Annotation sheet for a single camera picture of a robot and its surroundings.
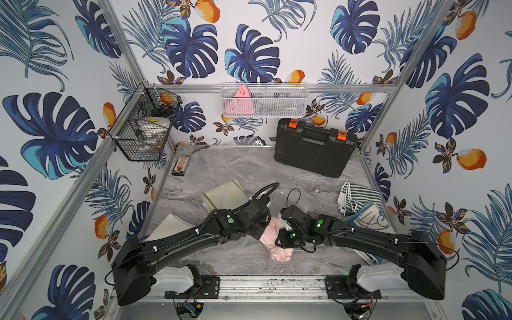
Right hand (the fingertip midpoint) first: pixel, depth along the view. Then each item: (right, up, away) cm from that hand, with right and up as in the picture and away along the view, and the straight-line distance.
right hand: (277, 242), depth 78 cm
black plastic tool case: (+22, +38, +14) cm, 46 cm away
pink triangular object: (-16, +58, +12) cm, 61 cm away
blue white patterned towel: (+41, +8, +7) cm, 42 cm away
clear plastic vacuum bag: (-13, -7, +4) cm, 15 cm away
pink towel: (-3, +2, 0) cm, 4 cm away
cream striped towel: (-23, +15, +22) cm, 35 cm away
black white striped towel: (+39, +15, +19) cm, 46 cm away
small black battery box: (-51, +31, +31) cm, 67 cm away
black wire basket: (-53, +46, +1) cm, 71 cm away
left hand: (-6, +9, -2) cm, 11 cm away
